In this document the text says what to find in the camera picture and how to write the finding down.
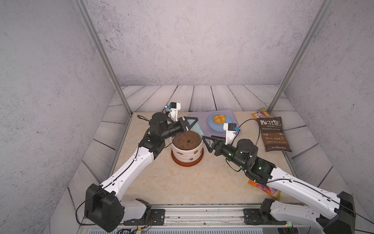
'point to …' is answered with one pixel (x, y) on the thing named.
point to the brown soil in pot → (187, 140)
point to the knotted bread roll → (220, 119)
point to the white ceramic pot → (187, 155)
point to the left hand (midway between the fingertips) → (199, 121)
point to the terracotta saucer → (186, 164)
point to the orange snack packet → (263, 113)
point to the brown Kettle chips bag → (272, 135)
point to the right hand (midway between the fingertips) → (207, 138)
